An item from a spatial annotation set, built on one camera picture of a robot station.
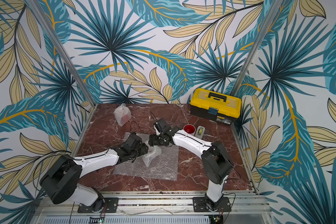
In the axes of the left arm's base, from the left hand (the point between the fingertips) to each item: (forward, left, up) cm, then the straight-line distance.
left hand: (145, 151), depth 89 cm
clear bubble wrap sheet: (+27, +20, +4) cm, 33 cm away
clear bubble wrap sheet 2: (-6, -9, -3) cm, 11 cm away
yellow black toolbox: (+30, -47, +12) cm, 57 cm away
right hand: (+3, -5, +6) cm, 8 cm away
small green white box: (+15, -36, +1) cm, 39 cm away
